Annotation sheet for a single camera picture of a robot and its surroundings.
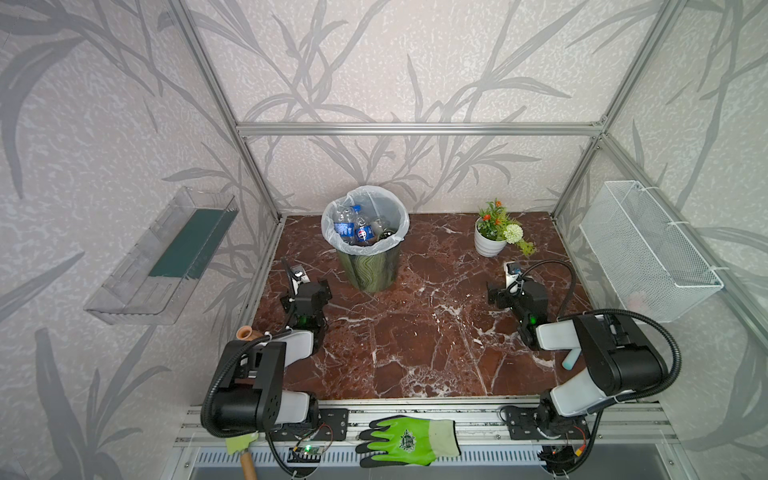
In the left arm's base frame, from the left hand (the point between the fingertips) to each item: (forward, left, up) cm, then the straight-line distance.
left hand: (308, 273), depth 91 cm
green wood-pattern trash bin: (-1, -20, +2) cm, 20 cm away
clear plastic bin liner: (+19, -20, +12) cm, 30 cm away
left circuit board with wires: (-45, -6, -11) cm, 47 cm away
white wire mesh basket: (-14, -83, +25) cm, 88 cm away
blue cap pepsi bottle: (+10, -17, +8) cm, 21 cm away
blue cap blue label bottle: (+9, -12, +12) cm, 19 cm away
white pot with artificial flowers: (+16, -60, +3) cm, 62 cm away
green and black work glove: (-42, -30, -7) cm, 52 cm away
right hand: (+3, -62, -2) cm, 62 cm away
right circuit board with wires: (-45, -69, -13) cm, 83 cm away
